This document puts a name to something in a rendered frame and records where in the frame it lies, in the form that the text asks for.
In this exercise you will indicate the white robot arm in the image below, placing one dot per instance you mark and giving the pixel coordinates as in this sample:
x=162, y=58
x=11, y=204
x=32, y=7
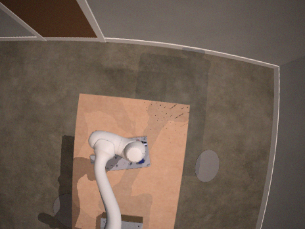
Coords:
x=106, y=145

